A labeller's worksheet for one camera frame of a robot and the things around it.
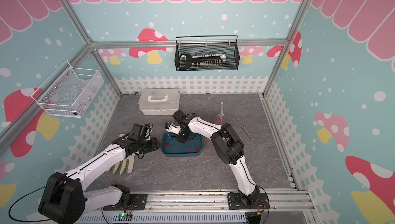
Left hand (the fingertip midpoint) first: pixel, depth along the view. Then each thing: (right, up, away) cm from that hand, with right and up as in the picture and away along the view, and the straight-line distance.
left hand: (158, 147), depth 86 cm
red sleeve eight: (+17, -2, +6) cm, 18 cm away
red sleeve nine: (+22, -2, +6) cm, 23 cm away
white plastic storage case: (-6, +26, +15) cm, 31 cm away
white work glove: (-17, -10, -1) cm, 20 cm away
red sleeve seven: (+16, +1, +6) cm, 17 cm away
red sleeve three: (+4, 0, +7) cm, 8 cm away
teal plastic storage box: (+6, -1, +6) cm, 9 cm away
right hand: (+11, +4, +9) cm, 15 cm away
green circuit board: (-12, -30, -13) cm, 35 cm away
